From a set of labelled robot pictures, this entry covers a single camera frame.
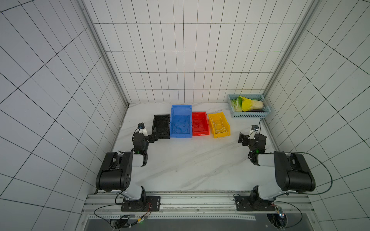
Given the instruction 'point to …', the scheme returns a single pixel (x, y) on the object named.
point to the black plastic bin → (161, 126)
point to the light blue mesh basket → (253, 113)
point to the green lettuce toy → (237, 104)
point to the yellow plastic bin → (226, 123)
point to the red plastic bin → (203, 117)
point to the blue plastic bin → (178, 111)
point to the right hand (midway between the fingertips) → (243, 131)
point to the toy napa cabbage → (248, 105)
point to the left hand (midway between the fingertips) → (148, 130)
